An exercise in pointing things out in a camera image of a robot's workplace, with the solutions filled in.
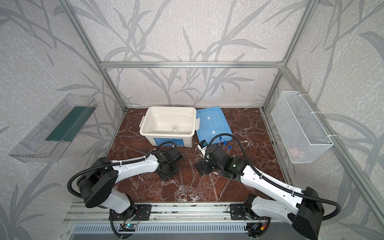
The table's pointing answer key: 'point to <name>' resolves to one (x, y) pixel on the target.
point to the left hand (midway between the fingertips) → (179, 171)
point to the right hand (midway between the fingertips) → (202, 156)
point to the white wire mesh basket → (302, 135)
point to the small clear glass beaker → (174, 129)
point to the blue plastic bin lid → (213, 123)
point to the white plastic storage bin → (162, 124)
